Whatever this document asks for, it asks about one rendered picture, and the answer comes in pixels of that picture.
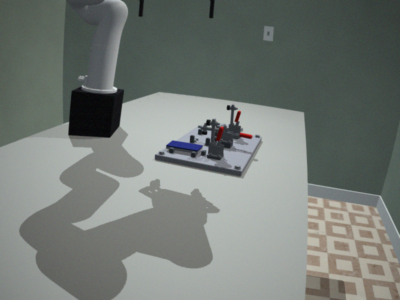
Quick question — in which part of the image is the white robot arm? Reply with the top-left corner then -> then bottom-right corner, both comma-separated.
66,0 -> 128,94

